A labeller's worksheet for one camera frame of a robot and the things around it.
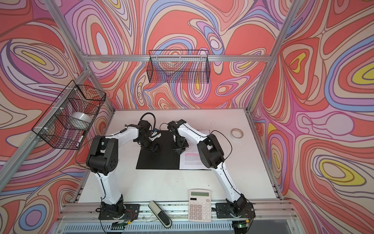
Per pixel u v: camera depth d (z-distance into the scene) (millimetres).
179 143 842
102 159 516
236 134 1046
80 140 719
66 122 746
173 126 749
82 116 738
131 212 730
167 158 916
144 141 819
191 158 922
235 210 641
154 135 864
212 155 623
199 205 735
